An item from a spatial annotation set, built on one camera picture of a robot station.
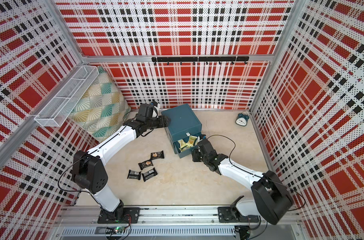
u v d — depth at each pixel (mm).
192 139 926
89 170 453
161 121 766
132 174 862
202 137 783
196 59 884
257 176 458
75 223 720
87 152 479
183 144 894
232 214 651
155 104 781
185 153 867
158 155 933
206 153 654
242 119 1078
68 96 765
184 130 815
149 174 862
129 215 735
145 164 906
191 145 891
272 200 415
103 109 865
